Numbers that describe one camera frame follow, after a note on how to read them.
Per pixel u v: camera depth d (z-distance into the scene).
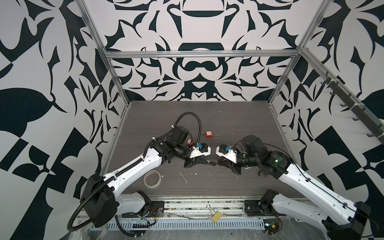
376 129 0.50
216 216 0.72
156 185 0.81
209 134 0.99
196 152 0.62
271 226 0.71
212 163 0.69
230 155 0.59
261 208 0.68
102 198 0.39
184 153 0.64
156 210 0.73
